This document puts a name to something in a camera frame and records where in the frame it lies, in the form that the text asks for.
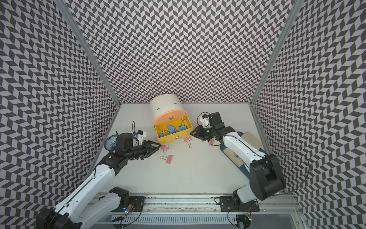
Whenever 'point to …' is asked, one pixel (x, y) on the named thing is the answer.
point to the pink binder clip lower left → (169, 159)
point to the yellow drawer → (174, 130)
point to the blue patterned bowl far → (111, 142)
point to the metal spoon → (236, 155)
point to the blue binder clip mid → (170, 127)
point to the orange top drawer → (169, 115)
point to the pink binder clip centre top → (188, 140)
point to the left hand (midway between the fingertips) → (160, 148)
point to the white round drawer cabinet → (166, 107)
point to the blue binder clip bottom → (177, 130)
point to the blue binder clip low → (162, 135)
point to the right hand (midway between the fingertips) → (192, 136)
